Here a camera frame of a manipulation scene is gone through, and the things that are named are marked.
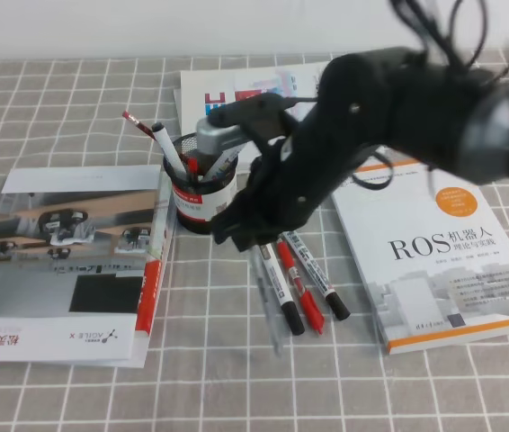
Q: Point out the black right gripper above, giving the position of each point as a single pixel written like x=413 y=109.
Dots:
x=292 y=179

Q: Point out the grey paint marker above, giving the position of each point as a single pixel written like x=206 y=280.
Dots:
x=226 y=158

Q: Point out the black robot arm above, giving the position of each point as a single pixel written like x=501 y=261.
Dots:
x=402 y=146

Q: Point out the red marker pen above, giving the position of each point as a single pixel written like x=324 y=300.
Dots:
x=314 y=316

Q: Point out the black mesh pen holder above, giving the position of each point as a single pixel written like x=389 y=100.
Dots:
x=198 y=202

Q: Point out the red-capped dark pen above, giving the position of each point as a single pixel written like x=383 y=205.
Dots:
x=192 y=167

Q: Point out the white marker black cap left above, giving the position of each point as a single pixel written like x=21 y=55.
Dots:
x=281 y=290

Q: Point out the white marker black cap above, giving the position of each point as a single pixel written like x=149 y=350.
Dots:
x=281 y=290
x=317 y=275
x=173 y=160

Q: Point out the white marker black cap right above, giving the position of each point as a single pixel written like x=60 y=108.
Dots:
x=317 y=275

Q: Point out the white red booklet underneath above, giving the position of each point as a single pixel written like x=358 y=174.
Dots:
x=160 y=243

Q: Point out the grey checked tablecloth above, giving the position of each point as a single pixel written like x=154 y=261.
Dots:
x=210 y=366

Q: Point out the white HEEC magazine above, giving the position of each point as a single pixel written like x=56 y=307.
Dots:
x=206 y=90

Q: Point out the ROS robot textbook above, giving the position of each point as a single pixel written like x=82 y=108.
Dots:
x=432 y=255

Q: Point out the red striped pencil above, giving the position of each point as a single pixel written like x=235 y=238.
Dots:
x=138 y=124

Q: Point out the robot photo brochure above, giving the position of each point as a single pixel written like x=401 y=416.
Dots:
x=74 y=244

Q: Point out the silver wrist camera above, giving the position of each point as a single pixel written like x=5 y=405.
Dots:
x=260 y=118

